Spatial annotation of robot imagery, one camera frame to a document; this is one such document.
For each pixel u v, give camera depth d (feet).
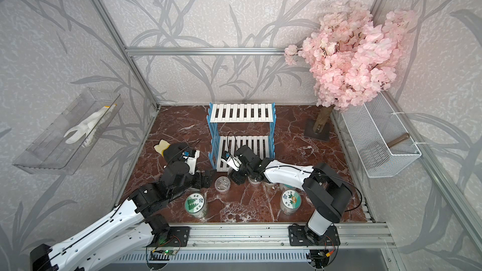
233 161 2.42
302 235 2.40
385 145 1.95
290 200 2.47
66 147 2.18
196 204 2.42
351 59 2.14
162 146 3.30
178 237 2.38
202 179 2.16
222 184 2.70
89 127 2.10
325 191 1.48
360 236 2.49
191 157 2.15
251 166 2.18
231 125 3.62
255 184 2.73
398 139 2.10
